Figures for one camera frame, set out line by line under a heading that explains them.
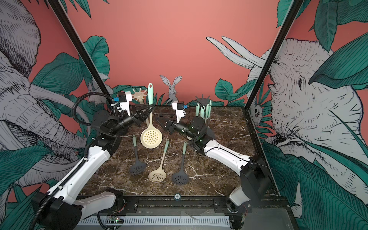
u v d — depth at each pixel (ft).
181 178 2.70
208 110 2.31
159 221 2.30
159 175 2.74
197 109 2.28
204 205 2.50
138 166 2.82
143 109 1.86
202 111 2.24
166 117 2.20
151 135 2.23
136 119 1.77
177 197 2.52
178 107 1.91
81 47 2.77
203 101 2.26
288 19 2.40
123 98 1.68
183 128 2.01
